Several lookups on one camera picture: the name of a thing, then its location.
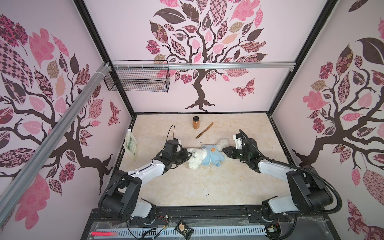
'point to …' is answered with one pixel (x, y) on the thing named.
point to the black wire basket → (138, 80)
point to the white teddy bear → (199, 154)
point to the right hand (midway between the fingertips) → (224, 147)
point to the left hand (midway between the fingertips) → (192, 156)
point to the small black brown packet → (183, 230)
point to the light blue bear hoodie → (214, 156)
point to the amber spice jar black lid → (196, 122)
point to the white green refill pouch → (130, 144)
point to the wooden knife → (204, 131)
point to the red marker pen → (95, 233)
